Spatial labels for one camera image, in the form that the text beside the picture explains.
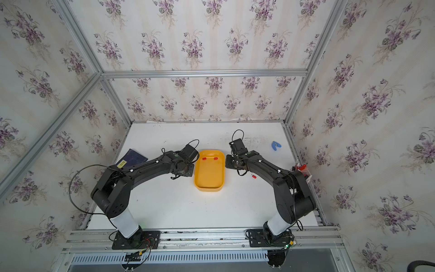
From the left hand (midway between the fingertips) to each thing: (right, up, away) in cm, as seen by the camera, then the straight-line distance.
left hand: (189, 172), depth 90 cm
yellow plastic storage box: (+10, 0, +6) cm, 12 cm away
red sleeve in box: (+14, +6, +11) cm, 19 cm away
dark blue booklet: (-37, +7, +9) cm, 38 cm away
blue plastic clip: (+52, +15, +17) cm, 56 cm away
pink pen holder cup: (+59, +3, -7) cm, 59 cm away
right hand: (+22, +5, +1) cm, 23 cm away
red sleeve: (+36, -3, +3) cm, 36 cm away
